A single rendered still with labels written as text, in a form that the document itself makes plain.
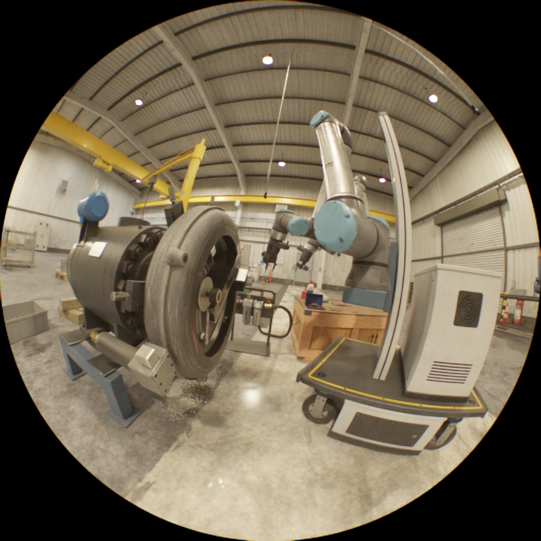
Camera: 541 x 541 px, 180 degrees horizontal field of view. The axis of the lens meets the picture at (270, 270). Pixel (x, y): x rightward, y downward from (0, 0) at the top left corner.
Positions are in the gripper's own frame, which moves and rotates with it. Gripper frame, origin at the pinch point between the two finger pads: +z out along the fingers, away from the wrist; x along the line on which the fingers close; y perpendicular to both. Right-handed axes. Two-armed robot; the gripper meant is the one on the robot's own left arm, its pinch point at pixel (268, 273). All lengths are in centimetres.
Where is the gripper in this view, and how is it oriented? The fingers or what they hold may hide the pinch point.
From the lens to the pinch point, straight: 99.1
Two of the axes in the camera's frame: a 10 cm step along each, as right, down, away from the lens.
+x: -7.4, 0.2, -6.7
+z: -3.1, 8.8, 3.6
